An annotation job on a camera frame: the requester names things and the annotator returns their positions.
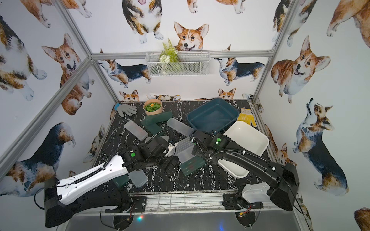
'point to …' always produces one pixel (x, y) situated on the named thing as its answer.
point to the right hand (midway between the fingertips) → (198, 154)
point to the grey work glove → (129, 109)
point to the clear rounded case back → (179, 125)
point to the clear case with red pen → (186, 154)
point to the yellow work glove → (246, 116)
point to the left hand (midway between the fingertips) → (173, 157)
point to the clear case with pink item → (136, 130)
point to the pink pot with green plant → (152, 107)
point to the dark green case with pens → (190, 165)
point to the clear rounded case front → (139, 177)
